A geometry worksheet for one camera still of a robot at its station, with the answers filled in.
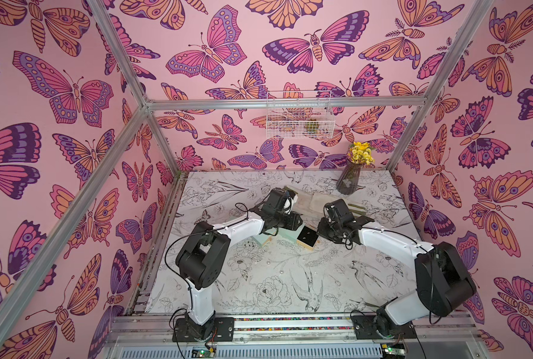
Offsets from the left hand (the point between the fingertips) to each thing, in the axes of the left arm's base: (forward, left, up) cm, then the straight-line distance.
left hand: (301, 219), depth 91 cm
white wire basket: (+36, 0, +25) cm, 44 cm away
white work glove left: (+15, -3, -8) cm, 17 cm away
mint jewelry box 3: (-3, +4, -6) cm, 8 cm away
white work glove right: (+15, -10, -8) cm, 19 cm away
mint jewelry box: (-5, -3, -6) cm, 9 cm away
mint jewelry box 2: (-4, +16, -8) cm, 19 cm away
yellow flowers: (+22, -25, +16) cm, 37 cm away
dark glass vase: (+22, -24, -1) cm, 33 cm away
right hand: (-3, -7, -2) cm, 8 cm away
